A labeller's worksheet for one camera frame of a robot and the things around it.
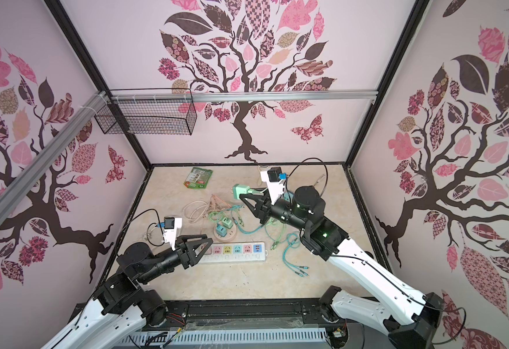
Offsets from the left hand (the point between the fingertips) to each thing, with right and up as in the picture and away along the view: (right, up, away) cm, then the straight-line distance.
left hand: (211, 244), depth 65 cm
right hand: (+11, +17, -6) cm, 21 cm away
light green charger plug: (+1, +2, +25) cm, 25 cm away
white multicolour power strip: (+5, -9, +20) cm, 23 cm away
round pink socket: (+3, -3, +25) cm, 25 cm away
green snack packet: (-18, +22, +49) cm, 56 cm away
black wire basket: (-34, +51, +30) cm, 68 cm away
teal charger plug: (-1, -1, +22) cm, 22 cm away
